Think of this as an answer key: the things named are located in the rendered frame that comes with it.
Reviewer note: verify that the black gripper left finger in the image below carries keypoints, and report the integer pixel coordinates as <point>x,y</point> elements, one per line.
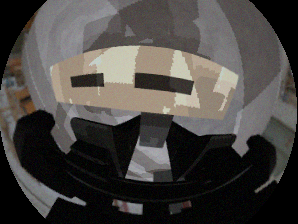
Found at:
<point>119,139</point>

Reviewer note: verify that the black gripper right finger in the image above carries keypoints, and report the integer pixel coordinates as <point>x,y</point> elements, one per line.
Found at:
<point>185,149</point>

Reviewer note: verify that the black two-prong plug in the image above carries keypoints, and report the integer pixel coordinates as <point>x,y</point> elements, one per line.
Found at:
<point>154,129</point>

